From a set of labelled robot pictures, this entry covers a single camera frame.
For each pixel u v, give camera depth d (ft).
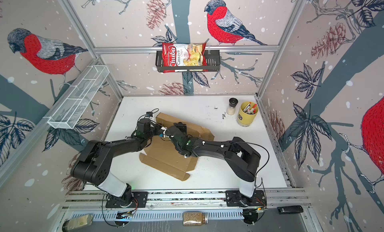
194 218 2.12
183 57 2.88
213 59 3.11
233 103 3.30
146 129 2.47
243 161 1.51
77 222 2.12
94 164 1.49
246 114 3.05
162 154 2.97
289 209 2.29
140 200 2.40
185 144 2.08
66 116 2.30
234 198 2.41
